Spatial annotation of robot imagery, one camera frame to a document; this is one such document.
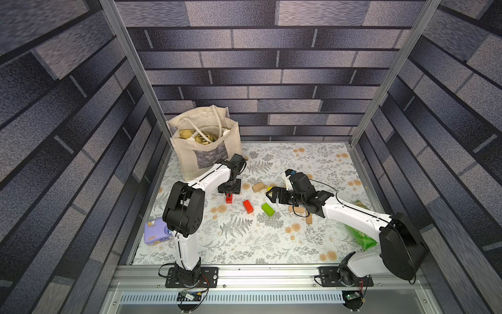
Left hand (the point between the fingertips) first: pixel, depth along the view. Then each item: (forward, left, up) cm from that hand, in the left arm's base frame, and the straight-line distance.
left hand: (233, 189), depth 93 cm
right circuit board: (-41, -49, -8) cm, 65 cm away
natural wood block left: (+3, -13, -3) cm, 13 cm away
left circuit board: (-42, +14, -6) cm, 45 cm away
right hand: (-5, -18, +6) cm, 20 cm away
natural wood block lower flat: (-16, -27, +13) cm, 34 cm away
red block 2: (-7, -8, -4) cm, 11 cm away
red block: (-4, +2, -4) cm, 5 cm away
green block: (-9, -17, -3) cm, 20 cm away
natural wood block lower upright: (-13, -36, -4) cm, 39 cm away
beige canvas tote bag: (+17, +14, +19) cm, 30 cm away
